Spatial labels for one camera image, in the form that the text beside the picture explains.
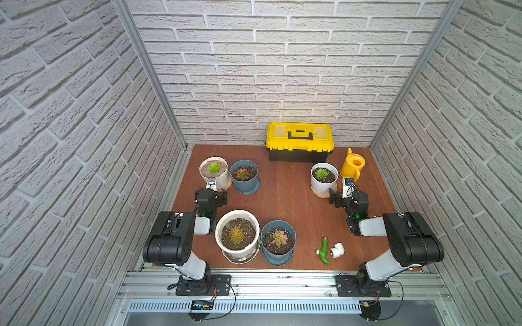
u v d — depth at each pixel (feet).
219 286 2.39
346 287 2.39
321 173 3.11
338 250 2.63
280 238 2.49
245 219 2.66
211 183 2.66
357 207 2.34
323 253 2.65
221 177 3.03
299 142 3.28
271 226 2.62
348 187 2.61
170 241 1.49
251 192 3.25
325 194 3.16
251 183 3.06
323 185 3.03
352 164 3.20
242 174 3.10
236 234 2.44
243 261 2.60
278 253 2.28
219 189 3.09
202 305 2.36
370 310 2.27
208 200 2.33
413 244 1.51
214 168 3.09
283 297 2.42
